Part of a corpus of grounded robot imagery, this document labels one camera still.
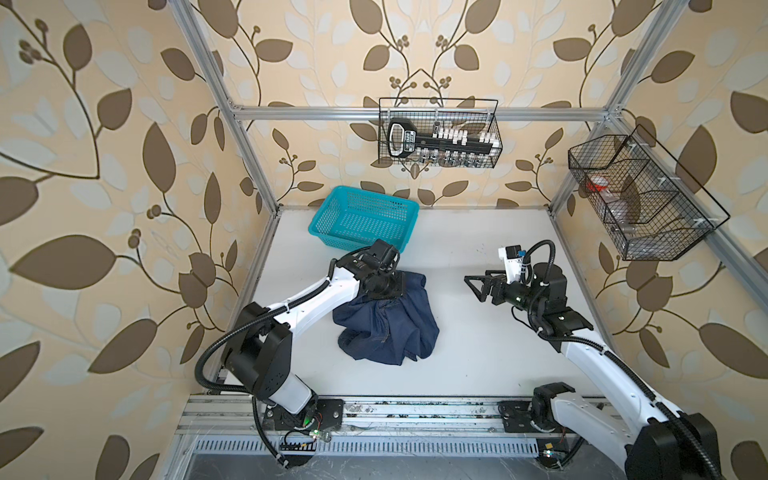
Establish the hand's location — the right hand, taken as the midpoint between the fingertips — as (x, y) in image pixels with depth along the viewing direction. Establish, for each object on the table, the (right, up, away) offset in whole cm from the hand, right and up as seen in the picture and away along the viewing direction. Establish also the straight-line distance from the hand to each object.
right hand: (478, 278), depth 79 cm
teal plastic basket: (-39, +19, +40) cm, 59 cm away
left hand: (-19, -3, +4) cm, 20 cm away
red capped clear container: (+33, +26, +2) cm, 42 cm away
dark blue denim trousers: (-24, -13, -4) cm, 27 cm away
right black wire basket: (+41, +16, -5) cm, 44 cm away
